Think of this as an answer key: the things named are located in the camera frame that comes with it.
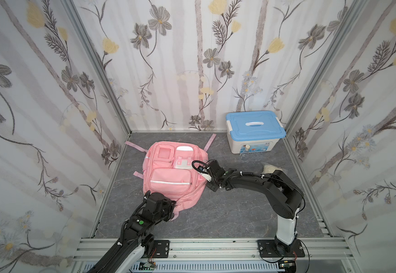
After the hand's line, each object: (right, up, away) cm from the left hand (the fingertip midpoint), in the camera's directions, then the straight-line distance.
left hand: (179, 198), depth 83 cm
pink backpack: (-8, +13, +13) cm, 20 cm away
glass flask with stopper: (+38, +21, +22) cm, 49 cm away
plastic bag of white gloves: (+51, +13, +16) cm, 55 cm away
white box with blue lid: (+46, +36, +16) cm, 60 cm away
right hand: (+17, +10, +12) cm, 23 cm away
